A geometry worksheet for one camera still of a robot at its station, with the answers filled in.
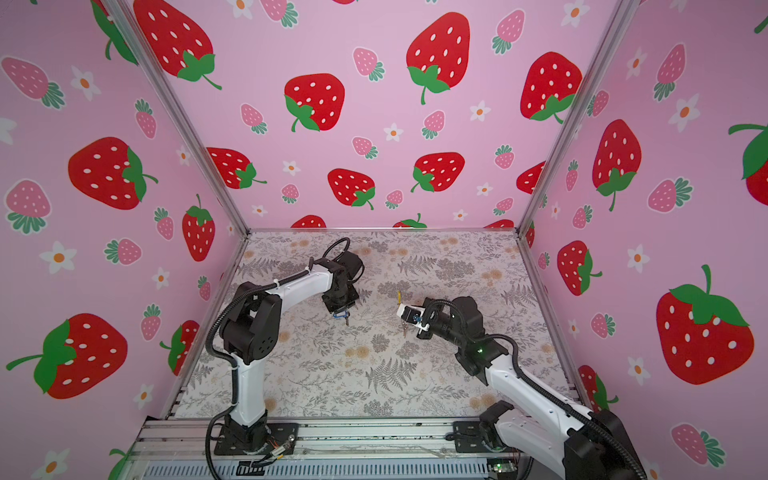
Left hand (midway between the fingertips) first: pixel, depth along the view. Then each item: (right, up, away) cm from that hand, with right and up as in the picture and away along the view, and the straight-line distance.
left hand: (353, 305), depth 97 cm
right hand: (+16, +5, -21) cm, 27 cm away
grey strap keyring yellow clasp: (+15, +2, +4) cm, 16 cm away
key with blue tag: (-3, -3, -2) cm, 5 cm away
